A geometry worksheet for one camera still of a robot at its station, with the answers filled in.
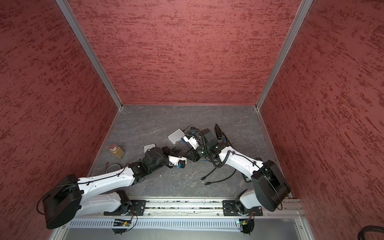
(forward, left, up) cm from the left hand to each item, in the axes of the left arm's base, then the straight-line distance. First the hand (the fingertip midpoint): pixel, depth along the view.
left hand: (178, 149), depth 81 cm
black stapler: (+19, -25, -10) cm, 33 cm away
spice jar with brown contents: (+1, +37, -6) cm, 37 cm away
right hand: (-5, -4, -2) cm, 6 cm away
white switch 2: (+16, +4, -12) cm, 21 cm away
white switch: (+8, +21, -13) cm, 26 cm away
